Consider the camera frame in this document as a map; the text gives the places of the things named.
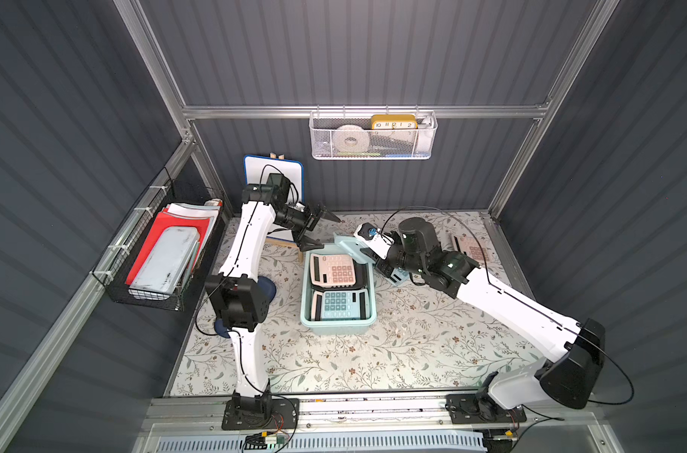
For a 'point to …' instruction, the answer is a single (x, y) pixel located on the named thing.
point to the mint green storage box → (338, 289)
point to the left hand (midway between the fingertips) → (336, 234)
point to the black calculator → (360, 275)
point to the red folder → (163, 221)
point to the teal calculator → (345, 304)
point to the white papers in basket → (209, 210)
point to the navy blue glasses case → (268, 285)
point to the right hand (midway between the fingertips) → (373, 239)
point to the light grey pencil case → (162, 268)
